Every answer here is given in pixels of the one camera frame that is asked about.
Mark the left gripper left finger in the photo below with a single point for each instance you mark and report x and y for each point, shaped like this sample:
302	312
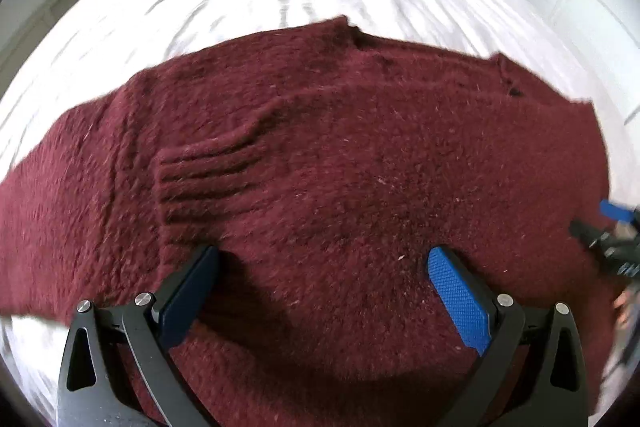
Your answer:
93	388

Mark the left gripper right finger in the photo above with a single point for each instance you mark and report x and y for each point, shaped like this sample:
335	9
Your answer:
531	370

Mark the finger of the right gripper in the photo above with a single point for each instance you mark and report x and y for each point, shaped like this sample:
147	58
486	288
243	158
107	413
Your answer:
617	212
591	237

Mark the dark red knit sweater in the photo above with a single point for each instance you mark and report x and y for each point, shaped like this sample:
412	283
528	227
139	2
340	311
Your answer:
326	163

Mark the person's right hand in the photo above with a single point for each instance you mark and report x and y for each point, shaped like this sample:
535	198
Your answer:
622	306

